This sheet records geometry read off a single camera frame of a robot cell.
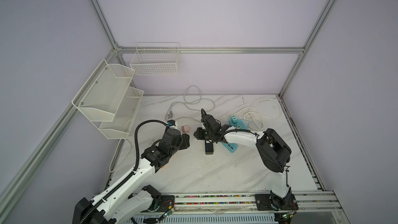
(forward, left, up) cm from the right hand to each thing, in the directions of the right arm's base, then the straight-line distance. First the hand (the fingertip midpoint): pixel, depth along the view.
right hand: (194, 134), depth 91 cm
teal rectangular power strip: (-6, -23, -5) cm, 24 cm away
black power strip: (-6, -9, -5) cm, 12 cm away
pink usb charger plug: (+7, +6, -4) cm, 10 cm away
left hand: (-8, +4, +9) cm, 13 cm away
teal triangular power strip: (+10, -28, -4) cm, 30 cm away
